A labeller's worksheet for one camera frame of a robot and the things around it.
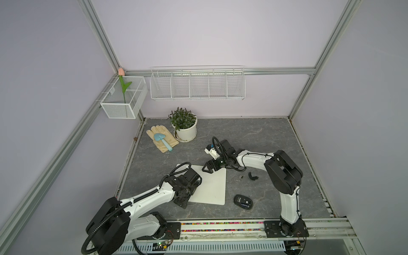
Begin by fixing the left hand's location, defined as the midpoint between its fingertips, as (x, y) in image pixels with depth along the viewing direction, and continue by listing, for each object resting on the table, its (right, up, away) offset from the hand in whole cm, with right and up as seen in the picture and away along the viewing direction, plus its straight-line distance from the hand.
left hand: (194, 192), depth 83 cm
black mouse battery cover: (+34, +6, +7) cm, 35 cm away
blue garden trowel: (-26, +29, +24) cm, 46 cm away
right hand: (+6, +12, +9) cm, 16 cm away
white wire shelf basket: (+1, +65, +21) cm, 68 cm away
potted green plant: (-7, +37, +11) cm, 39 cm away
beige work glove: (-20, +28, +25) cm, 43 cm away
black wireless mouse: (+25, -3, -3) cm, 26 cm away
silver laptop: (+10, +1, +1) cm, 10 cm away
